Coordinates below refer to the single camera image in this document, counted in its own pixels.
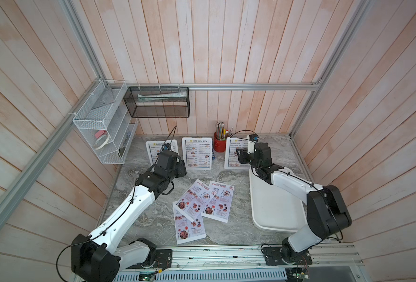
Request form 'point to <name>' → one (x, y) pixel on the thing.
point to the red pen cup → (220, 137)
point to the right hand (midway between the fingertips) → (239, 148)
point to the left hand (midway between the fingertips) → (179, 167)
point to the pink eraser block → (100, 133)
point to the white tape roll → (101, 141)
